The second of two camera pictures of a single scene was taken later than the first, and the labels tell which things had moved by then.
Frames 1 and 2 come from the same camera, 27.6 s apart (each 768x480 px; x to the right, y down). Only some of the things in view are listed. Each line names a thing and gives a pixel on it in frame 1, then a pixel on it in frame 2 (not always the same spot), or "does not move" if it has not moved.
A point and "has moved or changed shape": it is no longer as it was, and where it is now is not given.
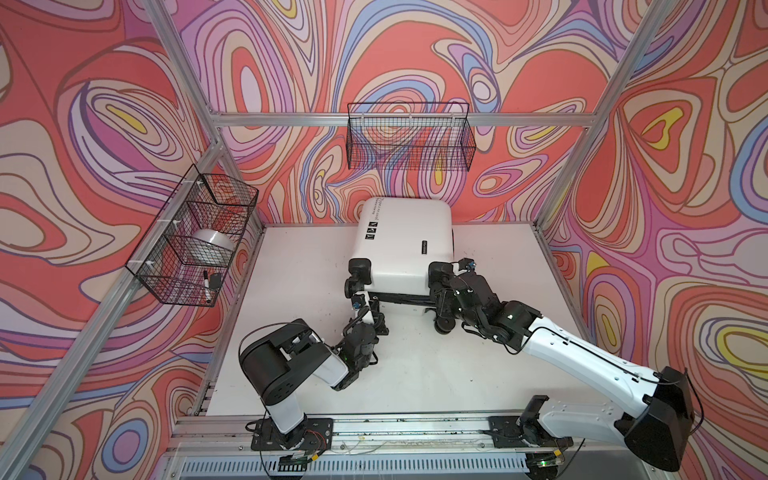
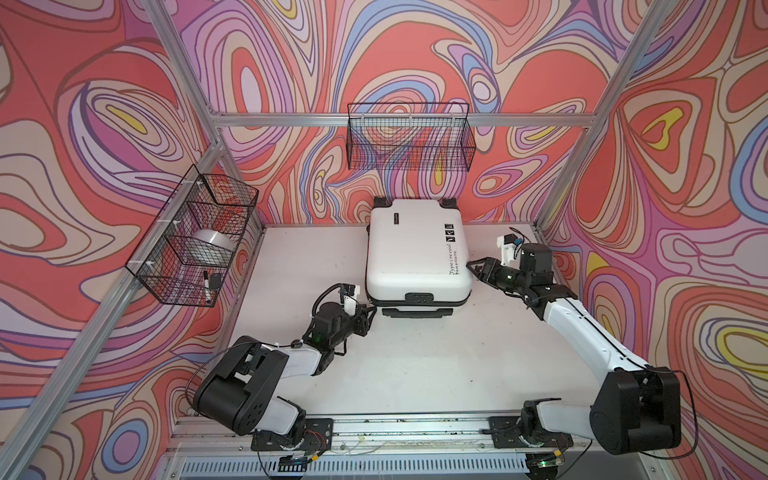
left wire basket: [185, 257] does not move
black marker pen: [206, 286] does not move
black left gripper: [375, 319] → [359, 320]
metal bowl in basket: [209, 246] does not move
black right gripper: [440, 305] → [487, 263]
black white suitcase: [399, 238] has moved or changed shape
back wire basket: [420, 136] does not move
